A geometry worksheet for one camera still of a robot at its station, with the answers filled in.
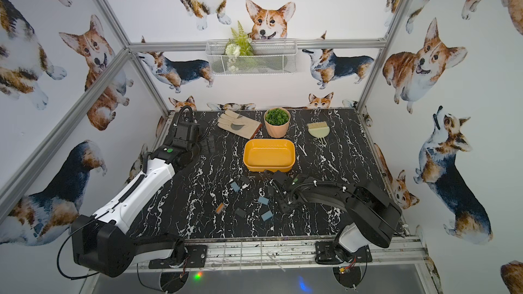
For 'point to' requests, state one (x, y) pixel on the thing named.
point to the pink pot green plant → (277, 122)
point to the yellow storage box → (269, 154)
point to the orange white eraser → (220, 208)
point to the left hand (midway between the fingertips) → (205, 138)
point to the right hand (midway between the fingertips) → (286, 205)
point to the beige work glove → (238, 124)
